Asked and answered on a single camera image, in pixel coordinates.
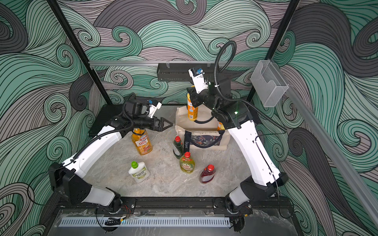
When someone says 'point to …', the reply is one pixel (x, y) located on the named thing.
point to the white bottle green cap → (139, 171)
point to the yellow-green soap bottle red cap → (186, 163)
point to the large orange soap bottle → (141, 141)
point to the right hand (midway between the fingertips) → (190, 86)
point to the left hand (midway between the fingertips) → (167, 121)
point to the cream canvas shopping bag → (202, 134)
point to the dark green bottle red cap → (178, 148)
